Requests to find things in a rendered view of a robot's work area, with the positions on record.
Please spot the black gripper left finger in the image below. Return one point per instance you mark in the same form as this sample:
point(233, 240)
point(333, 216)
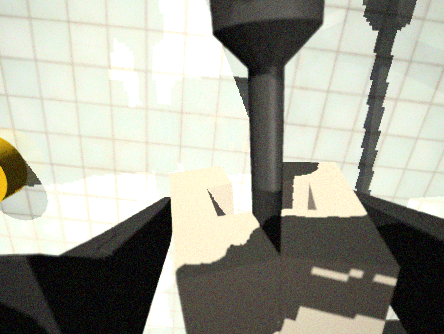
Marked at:
point(105, 285)

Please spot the short yellow cylinder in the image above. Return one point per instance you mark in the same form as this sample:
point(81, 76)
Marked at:
point(13, 172)

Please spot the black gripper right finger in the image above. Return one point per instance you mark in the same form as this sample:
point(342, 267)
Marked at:
point(416, 240)

